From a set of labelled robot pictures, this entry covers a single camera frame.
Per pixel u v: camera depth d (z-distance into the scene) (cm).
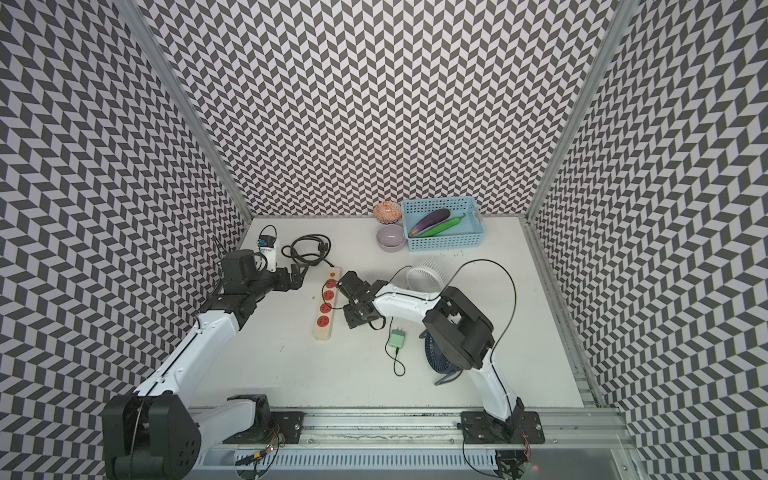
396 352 85
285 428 72
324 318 89
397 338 87
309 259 105
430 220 112
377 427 74
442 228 111
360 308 68
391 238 109
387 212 119
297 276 75
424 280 92
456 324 54
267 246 72
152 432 38
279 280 74
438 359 78
